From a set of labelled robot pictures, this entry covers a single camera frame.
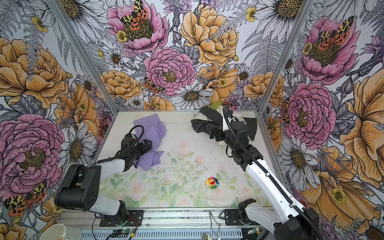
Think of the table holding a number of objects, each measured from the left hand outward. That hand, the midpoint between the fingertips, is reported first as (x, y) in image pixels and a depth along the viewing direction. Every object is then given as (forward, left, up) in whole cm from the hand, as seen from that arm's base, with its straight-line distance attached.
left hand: (146, 148), depth 95 cm
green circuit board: (-42, +3, -4) cm, 42 cm away
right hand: (-3, -42, +24) cm, 48 cm away
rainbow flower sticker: (-21, -40, -3) cm, 45 cm away
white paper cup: (-42, +33, -3) cm, 53 cm away
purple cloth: (+11, -1, +5) cm, 12 cm away
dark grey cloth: (+17, -36, +1) cm, 40 cm away
